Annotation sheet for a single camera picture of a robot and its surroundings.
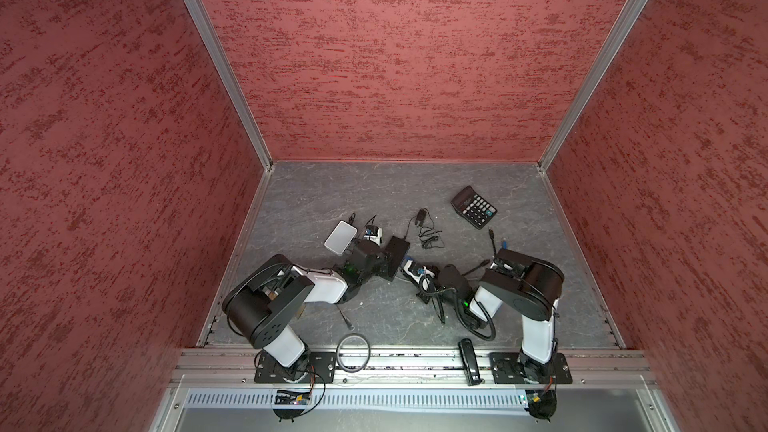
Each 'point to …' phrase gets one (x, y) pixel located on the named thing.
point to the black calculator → (472, 207)
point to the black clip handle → (471, 367)
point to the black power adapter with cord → (351, 218)
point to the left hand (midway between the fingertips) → (390, 260)
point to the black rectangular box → (394, 255)
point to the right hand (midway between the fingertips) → (405, 277)
